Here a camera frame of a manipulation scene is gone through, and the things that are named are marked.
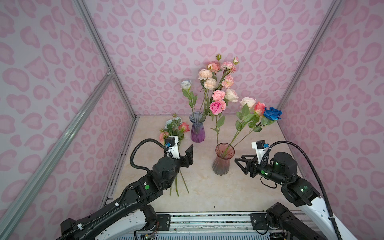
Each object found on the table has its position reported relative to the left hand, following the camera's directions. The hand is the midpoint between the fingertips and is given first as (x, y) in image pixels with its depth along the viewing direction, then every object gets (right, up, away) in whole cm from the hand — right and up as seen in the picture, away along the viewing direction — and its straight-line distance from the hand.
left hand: (187, 143), depth 66 cm
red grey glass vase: (+18, -13, +15) cm, 26 cm away
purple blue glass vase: (+5, +3, +40) cm, 40 cm away
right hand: (+23, -7, 0) cm, 24 cm away
